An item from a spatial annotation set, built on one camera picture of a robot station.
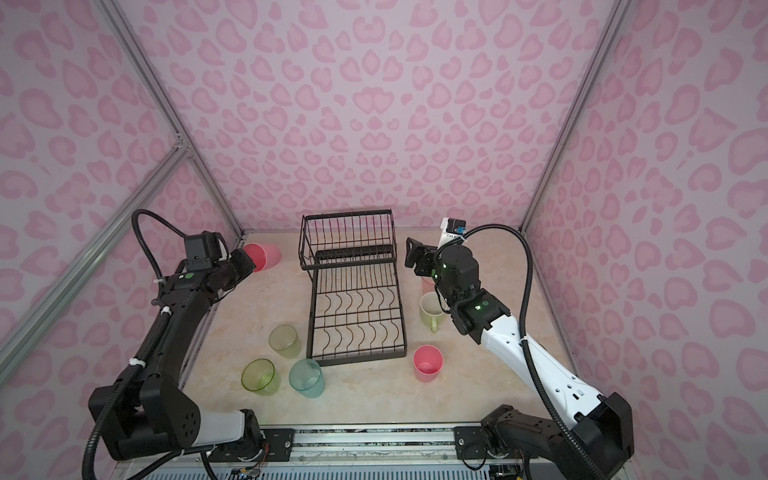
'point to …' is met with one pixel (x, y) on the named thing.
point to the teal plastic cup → (307, 378)
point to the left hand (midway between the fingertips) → (252, 255)
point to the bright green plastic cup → (261, 376)
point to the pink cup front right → (428, 360)
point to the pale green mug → (431, 310)
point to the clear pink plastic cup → (427, 284)
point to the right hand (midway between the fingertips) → (422, 239)
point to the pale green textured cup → (285, 341)
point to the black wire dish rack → (356, 308)
